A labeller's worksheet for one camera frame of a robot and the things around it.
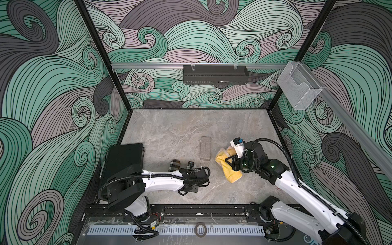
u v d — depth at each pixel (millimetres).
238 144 684
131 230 697
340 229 379
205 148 949
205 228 684
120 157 916
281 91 940
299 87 778
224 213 745
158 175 469
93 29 779
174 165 864
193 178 642
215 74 1006
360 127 581
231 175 708
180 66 951
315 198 435
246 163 641
